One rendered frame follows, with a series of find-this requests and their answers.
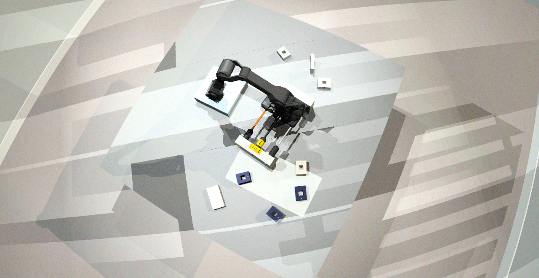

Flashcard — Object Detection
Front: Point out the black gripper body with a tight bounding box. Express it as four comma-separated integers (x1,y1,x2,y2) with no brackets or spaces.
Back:
261,96,301,128

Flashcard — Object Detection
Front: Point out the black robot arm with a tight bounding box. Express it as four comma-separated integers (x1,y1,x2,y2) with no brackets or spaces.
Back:
205,59,305,117

